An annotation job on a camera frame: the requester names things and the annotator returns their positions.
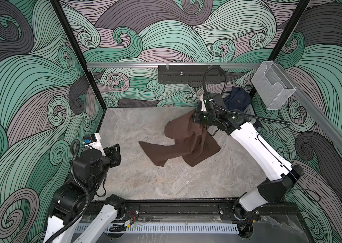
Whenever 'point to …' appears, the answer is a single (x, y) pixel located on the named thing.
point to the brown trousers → (193, 141)
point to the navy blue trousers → (238, 99)
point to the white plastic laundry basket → (249, 111)
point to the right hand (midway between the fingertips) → (192, 115)
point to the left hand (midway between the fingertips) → (115, 145)
